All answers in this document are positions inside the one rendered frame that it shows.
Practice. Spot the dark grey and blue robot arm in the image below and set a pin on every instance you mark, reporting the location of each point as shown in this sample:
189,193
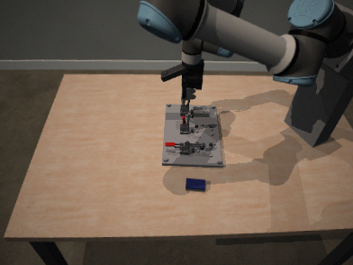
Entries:
293,58

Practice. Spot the toggle clamp with red handle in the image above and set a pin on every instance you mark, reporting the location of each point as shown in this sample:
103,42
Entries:
183,129
185,146

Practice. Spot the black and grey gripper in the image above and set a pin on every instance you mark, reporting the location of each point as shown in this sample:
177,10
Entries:
192,79

